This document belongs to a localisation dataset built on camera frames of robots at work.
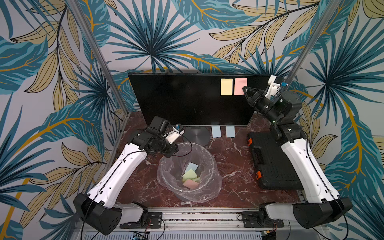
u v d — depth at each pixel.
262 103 0.56
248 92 0.61
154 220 0.74
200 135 1.06
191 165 0.78
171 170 0.70
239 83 0.63
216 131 0.90
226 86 0.64
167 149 0.64
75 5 0.67
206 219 0.75
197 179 0.74
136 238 0.71
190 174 0.80
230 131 0.90
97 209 0.37
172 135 0.64
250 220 0.73
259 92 0.57
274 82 0.55
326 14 0.70
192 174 0.80
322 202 0.38
